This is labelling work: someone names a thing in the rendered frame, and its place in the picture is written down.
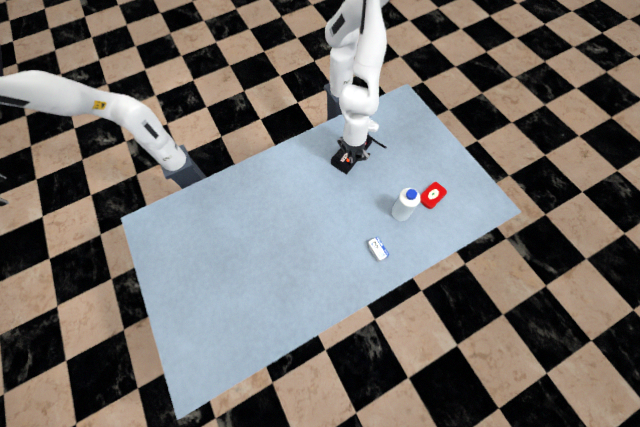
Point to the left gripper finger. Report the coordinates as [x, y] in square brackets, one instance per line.
[339, 141]
[359, 157]

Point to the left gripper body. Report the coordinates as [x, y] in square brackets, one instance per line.
[358, 149]

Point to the white bottle with blue cap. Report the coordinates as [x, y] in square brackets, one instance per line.
[405, 204]

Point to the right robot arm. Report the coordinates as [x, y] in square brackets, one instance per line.
[49, 93]

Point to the black power strip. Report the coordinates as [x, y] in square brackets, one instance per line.
[340, 159]

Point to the red rectangular tin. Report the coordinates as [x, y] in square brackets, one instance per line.
[432, 195]

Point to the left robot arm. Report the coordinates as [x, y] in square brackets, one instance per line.
[369, 54]

